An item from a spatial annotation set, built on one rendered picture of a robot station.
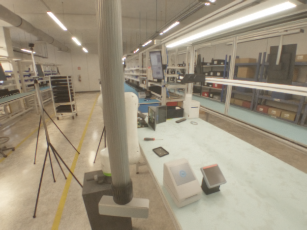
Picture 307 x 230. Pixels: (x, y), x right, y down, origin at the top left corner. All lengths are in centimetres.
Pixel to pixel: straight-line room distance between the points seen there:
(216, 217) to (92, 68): 1238
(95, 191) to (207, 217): 74
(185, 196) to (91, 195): 69
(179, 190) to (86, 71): 1229
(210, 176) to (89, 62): 1231
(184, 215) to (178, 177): 16
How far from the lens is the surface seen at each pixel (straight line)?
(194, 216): 73
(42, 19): 710
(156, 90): 374
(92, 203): 122
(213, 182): 78
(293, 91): 113
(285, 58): 254
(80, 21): 678
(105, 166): 109
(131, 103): 99
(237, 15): 90
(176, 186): 70
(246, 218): 80
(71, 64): 1285
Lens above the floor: 158
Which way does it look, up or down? 17 degrees down
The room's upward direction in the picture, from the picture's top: straight up
